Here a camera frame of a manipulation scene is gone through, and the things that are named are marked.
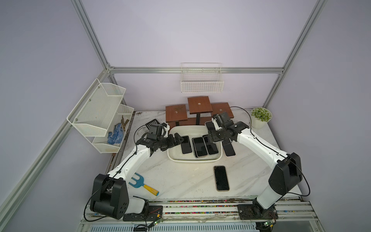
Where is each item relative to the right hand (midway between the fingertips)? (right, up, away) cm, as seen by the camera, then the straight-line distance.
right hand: (215, 136), depth 87 cm
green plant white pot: (+33, +13, +11) cm, 37 cm away
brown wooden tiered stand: (-11, +16, +4) cm, 19 cm away
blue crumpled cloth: (-62, 0, +1) cm, 62 cm away
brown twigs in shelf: (-60, +8, +8) cm, 62 cm away
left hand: (-23, -4, -3) cm, 24 cm away
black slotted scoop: (-45, +9, +24) cm, 52 cm away
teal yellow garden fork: (-45, -28, -3) cm, 53 cm away
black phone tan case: (+3, -25, -3) cm, 25 cm away
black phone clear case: (-19, -7, +12) cm, 23 cm away
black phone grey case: (+11, -9, +11) cm, 18 cm away
